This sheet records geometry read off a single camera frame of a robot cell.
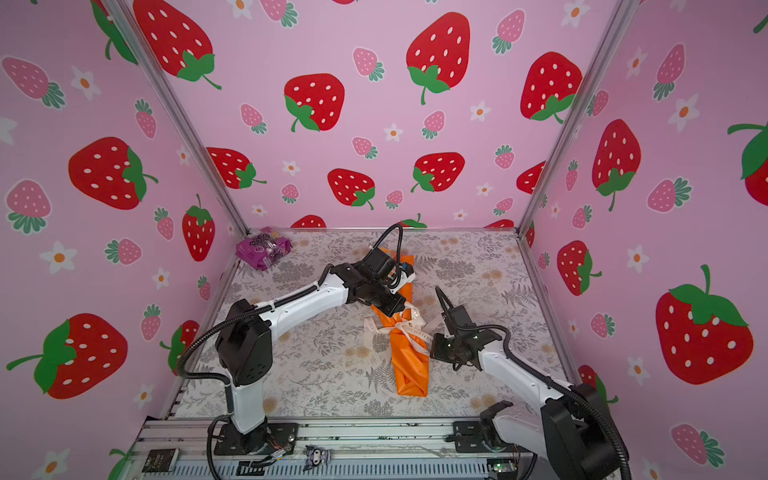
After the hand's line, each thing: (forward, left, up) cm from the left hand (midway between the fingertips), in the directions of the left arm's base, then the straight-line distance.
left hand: (405, 306), depth 85 cm
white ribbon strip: (-3, -2, -4) cm, 6 cm away
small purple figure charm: (-35, +22, -10) cm, 43 cm away
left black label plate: (-36, +59, -11) cm, 70 cm away
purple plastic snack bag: (+28, +51, -6) cm, 59 cm away
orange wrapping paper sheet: (-12, -1, -6) cm, 13 cm away
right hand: (-9, -8, -9) cm, 15 cm away
